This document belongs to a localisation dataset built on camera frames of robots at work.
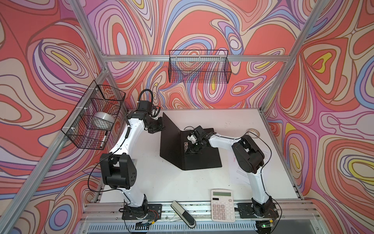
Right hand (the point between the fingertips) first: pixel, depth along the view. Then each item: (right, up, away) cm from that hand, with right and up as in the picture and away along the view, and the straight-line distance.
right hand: (187, 156), depth 94 cm
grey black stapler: (+1, -24, -28) cm, 36 cm away
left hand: (-12, +20, -9) cm, 25 cm away
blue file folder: (-10, +5, +4) cm, 12 cm away
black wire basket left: (-48, +21, -23) cm, 57 cm away
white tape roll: (+50, +13, +10) cm, 53 cm away
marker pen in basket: (-42, +14, -21) cm, 49 cm away
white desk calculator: (+18, -21, -20) cm, 34 cm away
